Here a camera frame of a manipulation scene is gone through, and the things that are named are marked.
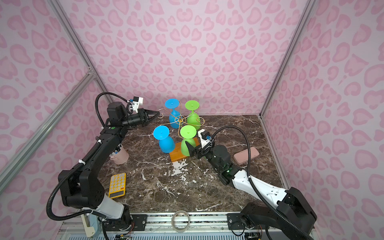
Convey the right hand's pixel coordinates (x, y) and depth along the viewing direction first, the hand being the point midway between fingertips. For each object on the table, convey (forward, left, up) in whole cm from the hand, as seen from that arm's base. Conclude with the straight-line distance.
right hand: (194, 136), depth 73 cm
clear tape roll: (-36, +6, -25) cm, 44 cm away
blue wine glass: (-2, +14, -3) cm, 14 cm away
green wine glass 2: (+13, +1, -1) cm, 13 cm away
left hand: (+9, +17, +8) cm, 21 cm away
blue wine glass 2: (+8, +10, +4) cm, 14 cm away
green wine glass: (-2, +2, +6) cm, 6 cm away
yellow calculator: (-16, +43, -25) cm, 53 cm away
